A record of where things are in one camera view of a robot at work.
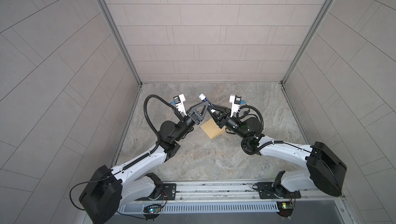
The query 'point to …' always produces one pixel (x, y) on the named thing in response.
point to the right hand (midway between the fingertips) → (207, 110)
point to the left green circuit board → (152, 209)
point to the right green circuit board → (285, 208)
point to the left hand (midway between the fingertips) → (212, 105)
